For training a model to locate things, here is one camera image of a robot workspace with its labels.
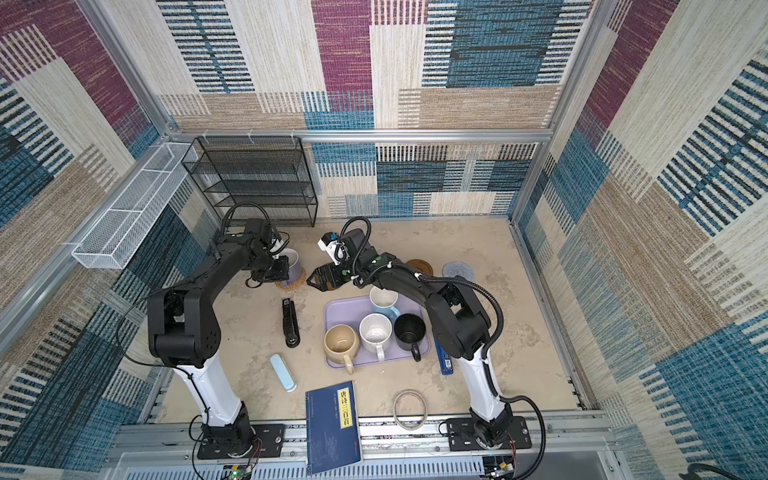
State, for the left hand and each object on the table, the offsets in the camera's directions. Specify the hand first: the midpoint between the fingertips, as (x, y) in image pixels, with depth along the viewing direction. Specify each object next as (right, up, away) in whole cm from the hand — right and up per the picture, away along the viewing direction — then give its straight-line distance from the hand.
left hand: (286, 271), depth 94 cm
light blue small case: (+4, -27, -13) cm, 30 cm away
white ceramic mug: (+28, -17, -5) cm, 33 cm away
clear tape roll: (+33, -33, -17) cm, 50 cm away
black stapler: (+4, -17, -7) cm, 19 cm away
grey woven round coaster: (+56, 0, +11) cm, 57 cm away
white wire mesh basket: (-33, +9, -23) cm, 41 cm away
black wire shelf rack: (-11, +34, +14) cm, 39 cm away
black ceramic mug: (+38, -17, -7) cm, 42 cm away
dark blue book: (+18, -38, -19) cm, 46 cm away
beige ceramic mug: (+18, -20, -6) cm, 28 cm away
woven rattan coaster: (-1, -6, +7) cm, 10 cm away
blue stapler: (+47, -24, -11) cm, 54 cm away
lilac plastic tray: (+21, -14, -9) cm, 27 cm away
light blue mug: (+30, -9, 0) cm, 32 cm away
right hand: (+12, -2, -6) cm, 14 cm away
